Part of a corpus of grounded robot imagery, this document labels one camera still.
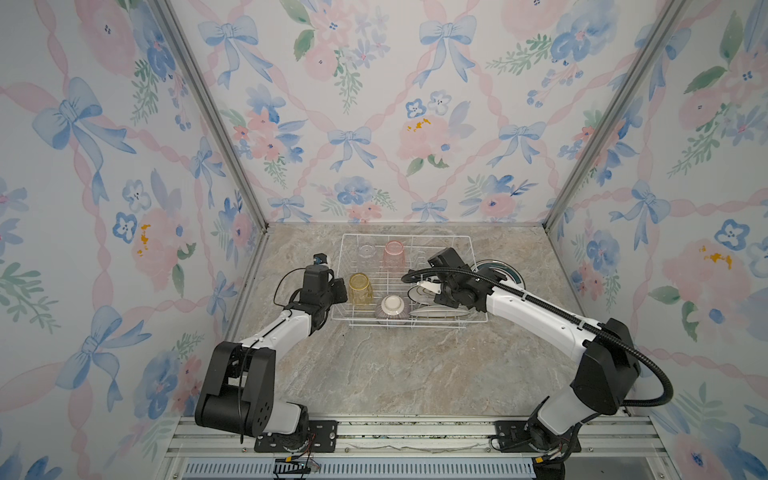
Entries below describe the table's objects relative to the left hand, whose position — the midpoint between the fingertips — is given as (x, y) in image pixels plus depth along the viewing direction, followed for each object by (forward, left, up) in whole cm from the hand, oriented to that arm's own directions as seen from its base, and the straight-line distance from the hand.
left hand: (341, 280), depth 91 cm
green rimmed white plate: (+10, -55, -7) cm, 57 cm away
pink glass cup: (+10, -16, -1) cm, 19 cm away
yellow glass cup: (-3, -6, -1) cm, 7 cm away
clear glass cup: (+12, -7, 0) cm, 14 cm away
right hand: (-2, -30, +6) cm, 31 cm away
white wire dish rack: (-1, -11, -8) cm, 13 cm away
